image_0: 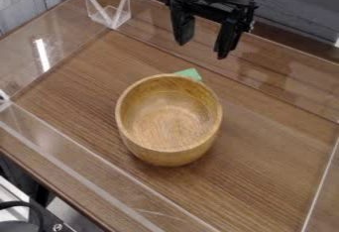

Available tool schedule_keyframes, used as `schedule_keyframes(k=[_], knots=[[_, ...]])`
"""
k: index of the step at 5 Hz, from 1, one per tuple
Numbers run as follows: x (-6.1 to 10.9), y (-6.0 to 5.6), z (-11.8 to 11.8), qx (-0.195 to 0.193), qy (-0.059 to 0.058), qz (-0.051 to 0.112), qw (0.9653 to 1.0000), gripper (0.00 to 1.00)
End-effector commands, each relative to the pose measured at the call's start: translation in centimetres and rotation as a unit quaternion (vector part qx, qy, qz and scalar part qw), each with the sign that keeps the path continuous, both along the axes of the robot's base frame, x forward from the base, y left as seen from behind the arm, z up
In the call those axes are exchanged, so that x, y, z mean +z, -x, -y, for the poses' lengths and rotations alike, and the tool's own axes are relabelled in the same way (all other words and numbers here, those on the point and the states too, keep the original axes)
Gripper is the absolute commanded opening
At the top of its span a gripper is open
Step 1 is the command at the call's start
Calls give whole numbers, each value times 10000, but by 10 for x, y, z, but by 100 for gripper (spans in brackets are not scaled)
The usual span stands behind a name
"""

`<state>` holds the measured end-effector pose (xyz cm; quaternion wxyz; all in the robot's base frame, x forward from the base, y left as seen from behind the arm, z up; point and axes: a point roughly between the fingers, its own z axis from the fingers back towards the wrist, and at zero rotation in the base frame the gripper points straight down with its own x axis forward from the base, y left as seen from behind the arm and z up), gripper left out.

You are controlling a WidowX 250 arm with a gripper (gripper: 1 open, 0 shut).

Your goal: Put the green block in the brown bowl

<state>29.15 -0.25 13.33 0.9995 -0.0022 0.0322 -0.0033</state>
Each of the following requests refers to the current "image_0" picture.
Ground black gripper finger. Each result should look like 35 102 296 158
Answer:
213 17 243 59
171 0 195 46

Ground green block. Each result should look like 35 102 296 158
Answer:
175 68 203 81

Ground brown wooden bowl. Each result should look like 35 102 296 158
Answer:
115 74 223 167

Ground clear acrylic tray walls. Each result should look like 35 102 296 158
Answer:
0 0 339 232

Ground clear acrylic corner bracket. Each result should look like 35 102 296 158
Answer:
84 0 131 30

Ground black cable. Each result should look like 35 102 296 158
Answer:
0 200 47 232

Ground black metal bracket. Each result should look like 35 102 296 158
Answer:
28 198 77 232

